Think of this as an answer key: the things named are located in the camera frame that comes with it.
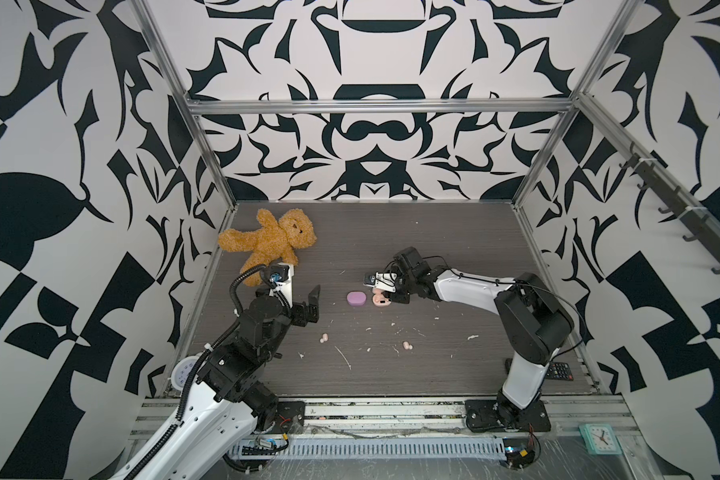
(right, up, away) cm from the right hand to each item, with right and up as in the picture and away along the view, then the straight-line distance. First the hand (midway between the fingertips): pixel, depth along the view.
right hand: (386, 279), depth 94 cm
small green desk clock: (+47, -34, -24) cm, 63 cm away
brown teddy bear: (-36, +12, +5) cm, 39 cm away
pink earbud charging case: (-2, -6, -1) cm, 6 cm away
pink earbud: (-18, -16, -7) cm, 25 cm away
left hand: (-22, +3, -23) cm, 32 cm away
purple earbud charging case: (-9, -6, -2) cm, 11 cm away
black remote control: (+45, -23, -13) cm, 52 cm away
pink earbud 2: (+5, -17, -9) cm, 20 cm away
